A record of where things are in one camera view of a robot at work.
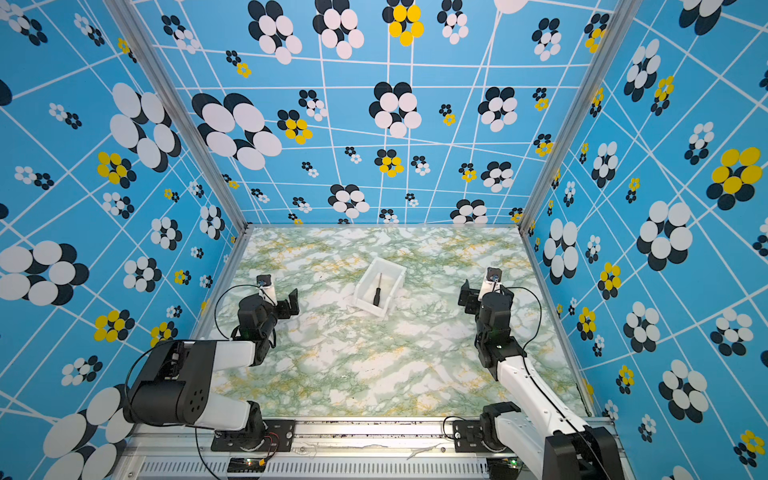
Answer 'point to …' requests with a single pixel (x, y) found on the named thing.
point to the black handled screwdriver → (378, 292)
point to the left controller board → (246, 465)
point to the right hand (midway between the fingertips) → (487, 283)
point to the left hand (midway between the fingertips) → (282, 289)
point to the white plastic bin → (391, 283)
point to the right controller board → (504, 468)
